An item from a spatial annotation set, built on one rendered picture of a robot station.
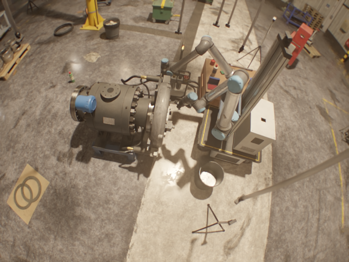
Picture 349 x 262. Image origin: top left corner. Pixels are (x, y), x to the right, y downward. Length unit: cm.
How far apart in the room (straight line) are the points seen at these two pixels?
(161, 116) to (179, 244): 157
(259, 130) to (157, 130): 112
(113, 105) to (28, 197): 191
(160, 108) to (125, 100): 39
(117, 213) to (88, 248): 62
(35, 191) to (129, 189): 144
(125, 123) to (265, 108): 166
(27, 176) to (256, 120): 323
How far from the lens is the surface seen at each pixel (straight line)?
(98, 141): 237
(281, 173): 317
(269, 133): 213
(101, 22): 531
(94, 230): 244
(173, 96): 302
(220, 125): 167
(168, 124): 194
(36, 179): 290
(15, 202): 312
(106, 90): 191
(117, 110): 185
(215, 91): 166
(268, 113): 229
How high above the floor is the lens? 232
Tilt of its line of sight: 61 degrees down
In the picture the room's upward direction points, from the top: 15 degrees clockwise
